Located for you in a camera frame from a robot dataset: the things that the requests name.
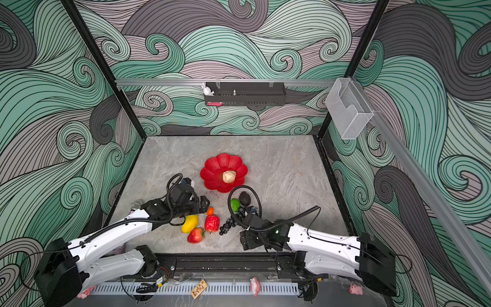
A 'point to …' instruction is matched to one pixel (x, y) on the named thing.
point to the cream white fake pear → (229, 176)
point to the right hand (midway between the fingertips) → (247, 239)
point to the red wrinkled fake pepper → (211, 223)
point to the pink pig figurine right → (355, 289)
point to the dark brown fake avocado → (245, 199)
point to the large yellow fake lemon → (190, 224)
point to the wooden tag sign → (199, 289)
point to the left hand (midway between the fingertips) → (203, 202)
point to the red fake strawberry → (195, 236)
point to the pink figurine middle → (255, 286)
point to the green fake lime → (235, 204)
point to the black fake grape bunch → (233, 221)
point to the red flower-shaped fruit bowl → (212, 174)
